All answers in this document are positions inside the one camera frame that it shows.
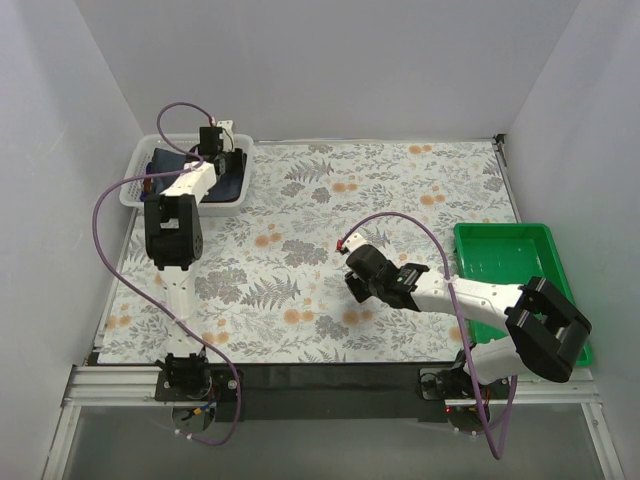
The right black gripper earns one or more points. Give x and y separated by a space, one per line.
356 286

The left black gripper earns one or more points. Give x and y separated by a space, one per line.
236 160

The grey blue towel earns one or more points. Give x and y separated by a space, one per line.
164 161

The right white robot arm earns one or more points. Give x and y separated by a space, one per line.
472 300

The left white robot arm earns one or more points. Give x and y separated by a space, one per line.
174 239

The floral table mat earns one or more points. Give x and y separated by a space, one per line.
270 285

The white plastic basket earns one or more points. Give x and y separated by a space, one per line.
197 182

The green plastic bin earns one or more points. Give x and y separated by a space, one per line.
520 270

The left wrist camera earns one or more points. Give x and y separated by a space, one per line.
225 130

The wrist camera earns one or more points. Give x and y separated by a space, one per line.
350 244
225 130

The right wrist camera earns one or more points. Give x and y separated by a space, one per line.
350 244

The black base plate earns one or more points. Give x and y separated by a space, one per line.
328 391

